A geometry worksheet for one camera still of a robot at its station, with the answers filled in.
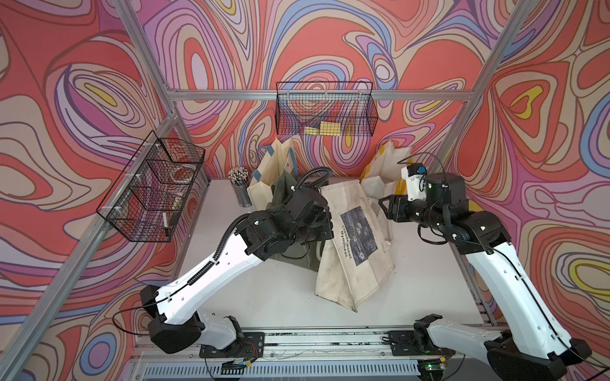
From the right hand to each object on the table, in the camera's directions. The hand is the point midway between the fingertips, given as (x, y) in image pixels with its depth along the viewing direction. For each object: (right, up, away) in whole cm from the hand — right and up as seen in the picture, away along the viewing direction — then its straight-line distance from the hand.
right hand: (388, 207), depth 67 cm
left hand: (-15, -5, -4) cm, 16 cm away
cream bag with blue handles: (-37, +23, +44) cm, 62 cm away
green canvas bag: (-24, -17, +12) cm, 31 cm away
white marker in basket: (-67, -5, +5) cm, 67 cm away
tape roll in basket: (-72, +14, +20) cm, 76 cm away
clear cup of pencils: (-52, +11, +29) cm, 60 cm away
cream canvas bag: (-7, -15, +5) cm, 17 cm away
